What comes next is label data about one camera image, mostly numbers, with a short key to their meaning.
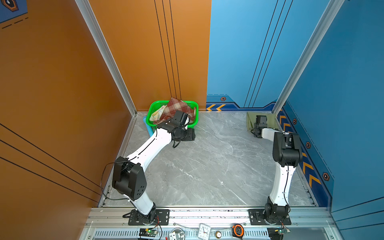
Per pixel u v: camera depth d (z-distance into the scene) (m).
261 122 0.87
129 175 0.44
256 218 0.72
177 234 0.63
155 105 1.15
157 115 1.09
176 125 0.65
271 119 1.11
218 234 0.66
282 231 0.69
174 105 1.12
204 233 0.68
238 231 0.67
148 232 0.71
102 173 0.49
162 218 0.74
